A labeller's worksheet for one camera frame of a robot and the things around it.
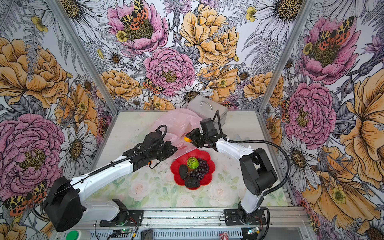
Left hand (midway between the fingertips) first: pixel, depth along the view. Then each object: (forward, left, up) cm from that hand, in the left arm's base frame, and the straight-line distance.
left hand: (177, 152), depth 81 cm
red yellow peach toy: (+8, -6, 0) cm, 10 cm away
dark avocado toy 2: (-13, -8, -7) cm, 17 cm away
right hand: (+8, -4, -1) cm, 9 cm away
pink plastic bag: (+20, +1, +1) cm, 20 cm away
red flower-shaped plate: (+2, -2, -13) cm, 14 cm away
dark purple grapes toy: (-4, -14, -11) cm, 19 cm away
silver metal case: (+33, -18, +1) cm, 37 cm away
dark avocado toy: (-6, -3, -11) cm, 12 cm away
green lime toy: (-2, -8, -9) cm, 12 cm away
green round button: (-35, +40, -5) cm, 54 cm away
